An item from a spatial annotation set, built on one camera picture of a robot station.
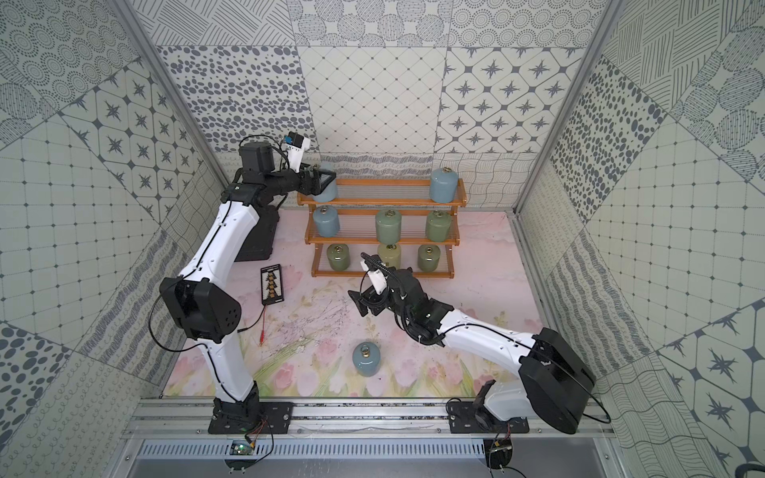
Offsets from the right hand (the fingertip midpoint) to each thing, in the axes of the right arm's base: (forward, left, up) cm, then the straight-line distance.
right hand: (366, 283), depth 80 cm
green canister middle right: (+18, -21, +4) cm, 28 cm away
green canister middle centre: (+17, -6, +6) cm, 19 cm away
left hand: (+22, +8, +21) cm, 32 cm away
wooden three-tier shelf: (+20, +3, +12) cm, 23 cm away
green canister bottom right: (+15, -19, -8) cm, 25 cm away
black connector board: (+9, +34, -15) cm, 38 cm away
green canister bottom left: (+15, +11, -8) cm, 20 cm away
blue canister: (+19, +13, +6) cm, 23 cm away
